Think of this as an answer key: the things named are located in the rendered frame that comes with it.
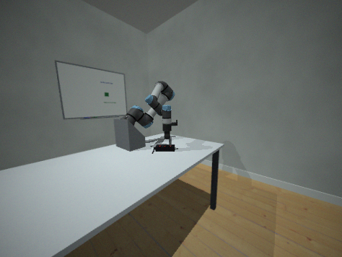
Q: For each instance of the black power strip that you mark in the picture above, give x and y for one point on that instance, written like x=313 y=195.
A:
x=164 y=148

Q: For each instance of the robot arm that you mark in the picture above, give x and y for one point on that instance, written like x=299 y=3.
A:
x=157 y=106

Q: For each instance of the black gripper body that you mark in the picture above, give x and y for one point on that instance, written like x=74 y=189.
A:
x=167 y=127

